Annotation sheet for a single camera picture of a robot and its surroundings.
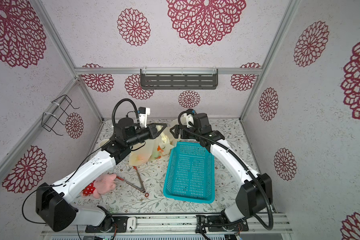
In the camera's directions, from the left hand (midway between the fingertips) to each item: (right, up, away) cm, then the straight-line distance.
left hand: (166, 127), depth 70 cm
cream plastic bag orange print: (-6, -10, +13) cm, 17 cm away
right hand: (+5, 0, +8) cm, 9 cm away
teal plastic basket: (+13, -28, +22) cm, 38 cm away
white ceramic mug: (-42, -8, +25) cm, 50 cm away
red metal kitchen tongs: (-15, -34, +13) cm, 40 cm away
